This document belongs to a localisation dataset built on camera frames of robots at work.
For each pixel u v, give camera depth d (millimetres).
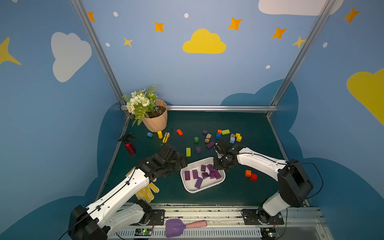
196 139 1036
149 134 1052
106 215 398
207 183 864
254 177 853
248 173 875
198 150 982
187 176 876
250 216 749
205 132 1083
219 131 1076
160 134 1042
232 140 1042
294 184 447
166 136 1076
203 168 905
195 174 883
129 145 925
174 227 715
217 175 867
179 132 1081
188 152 984
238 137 1044
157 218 738
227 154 648
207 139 1056
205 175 898
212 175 869
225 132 1089
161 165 571
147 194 801
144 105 861
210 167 904
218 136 1052
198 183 854
